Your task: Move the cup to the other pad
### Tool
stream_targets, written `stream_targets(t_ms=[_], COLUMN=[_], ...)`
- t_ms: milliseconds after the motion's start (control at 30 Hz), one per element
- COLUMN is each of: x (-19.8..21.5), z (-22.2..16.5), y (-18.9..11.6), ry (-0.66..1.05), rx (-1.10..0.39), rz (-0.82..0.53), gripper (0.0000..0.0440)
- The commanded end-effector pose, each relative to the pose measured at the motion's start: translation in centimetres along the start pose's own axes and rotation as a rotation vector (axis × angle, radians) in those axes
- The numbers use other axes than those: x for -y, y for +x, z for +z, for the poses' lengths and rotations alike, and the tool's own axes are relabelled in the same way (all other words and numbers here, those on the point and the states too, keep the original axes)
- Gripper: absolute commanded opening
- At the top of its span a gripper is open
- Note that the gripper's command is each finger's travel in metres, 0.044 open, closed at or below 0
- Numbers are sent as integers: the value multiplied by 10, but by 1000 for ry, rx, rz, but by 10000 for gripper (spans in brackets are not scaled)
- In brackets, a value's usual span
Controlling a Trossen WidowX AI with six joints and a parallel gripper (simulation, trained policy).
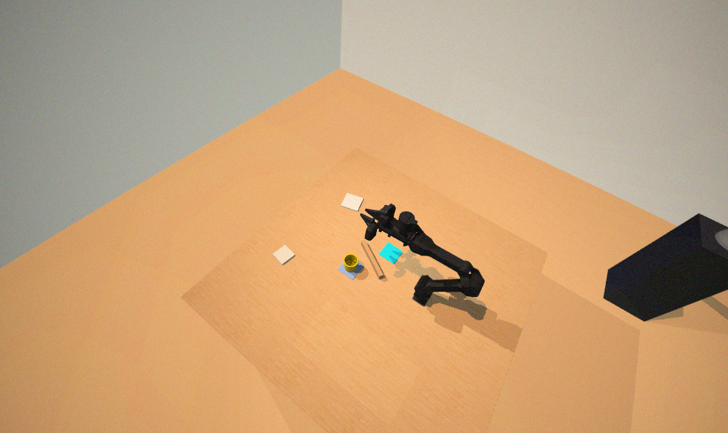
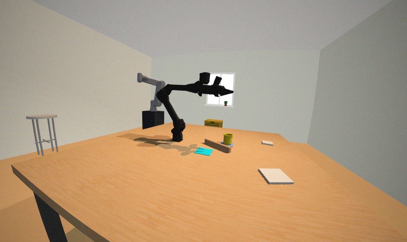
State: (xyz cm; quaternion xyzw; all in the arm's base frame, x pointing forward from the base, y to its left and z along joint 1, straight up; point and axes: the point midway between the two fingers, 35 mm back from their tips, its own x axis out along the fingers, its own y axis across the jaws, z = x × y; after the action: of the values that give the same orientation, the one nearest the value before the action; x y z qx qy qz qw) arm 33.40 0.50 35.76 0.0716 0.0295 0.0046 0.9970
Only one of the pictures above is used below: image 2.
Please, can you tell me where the cream flat square pad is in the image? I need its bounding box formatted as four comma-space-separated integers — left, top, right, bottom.
258, 168, 294, 184

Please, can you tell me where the cream flat square tile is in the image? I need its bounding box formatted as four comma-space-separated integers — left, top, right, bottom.
262, 140, 273, 146

